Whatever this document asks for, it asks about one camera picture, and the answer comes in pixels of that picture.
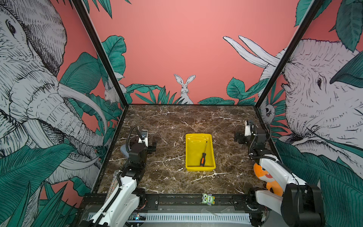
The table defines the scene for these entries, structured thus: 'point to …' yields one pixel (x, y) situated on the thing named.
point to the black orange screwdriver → (203, 159)
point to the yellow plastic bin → (196, 144)
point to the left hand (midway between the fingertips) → (143, 135)
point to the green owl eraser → (208, 198)
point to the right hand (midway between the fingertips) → (241, 128)
